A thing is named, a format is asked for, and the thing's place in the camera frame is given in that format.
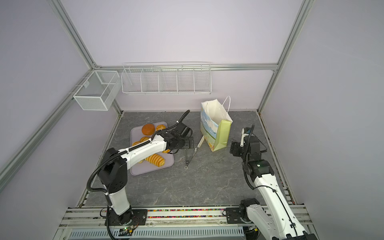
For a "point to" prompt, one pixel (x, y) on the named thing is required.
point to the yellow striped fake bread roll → (144, 138)
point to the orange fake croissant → (160, 127)
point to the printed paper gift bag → (215, 123)
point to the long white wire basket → (166, 78)
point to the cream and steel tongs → (187, 162)
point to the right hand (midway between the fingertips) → (240, 143)
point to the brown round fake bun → (148, 129)
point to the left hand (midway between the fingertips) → (187, 145)
